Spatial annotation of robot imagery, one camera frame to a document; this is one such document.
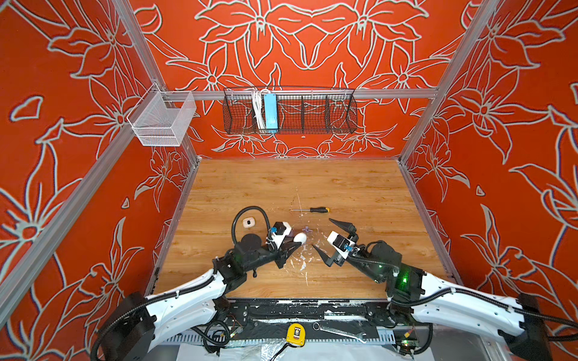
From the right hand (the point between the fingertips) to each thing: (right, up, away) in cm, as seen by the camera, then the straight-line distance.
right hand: (320, 231), depth 66 cm
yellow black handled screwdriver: (+2, +2, +31) cm, 31 cm away
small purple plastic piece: (-2, -6, +26) cm, 27 cm away
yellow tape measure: (-7, -33, +2) cm, 34 cm away
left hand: (-6, -5, +6) cm, 10 cm away
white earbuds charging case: (-6, -3, +6) cm, 9 cm away
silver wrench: (+13, -34, +3) cm, 36 cm away
